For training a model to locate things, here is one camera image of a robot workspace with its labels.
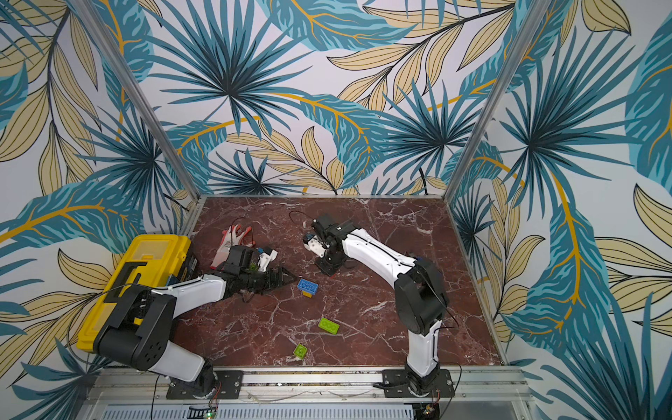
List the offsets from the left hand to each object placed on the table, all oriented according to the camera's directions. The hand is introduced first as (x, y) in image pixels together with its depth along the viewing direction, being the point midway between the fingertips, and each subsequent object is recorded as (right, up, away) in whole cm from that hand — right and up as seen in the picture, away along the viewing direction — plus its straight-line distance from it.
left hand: (288, 284), depth 87 cm
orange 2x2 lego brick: (+6, -4, +2) cm, 7 cm away
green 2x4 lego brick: (+13, -13, -3) cm, 18 cm away
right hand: (+14, +6, +1) cm, 15 cm away
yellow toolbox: (-40, +9, -7) cm, 42 cm away
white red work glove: (-25, +15, +16) cm, 33 cm away
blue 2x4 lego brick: (+6, -1, +1) cm, 6 cm away
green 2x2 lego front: (+5, -18, -7) cm, 20 cm away
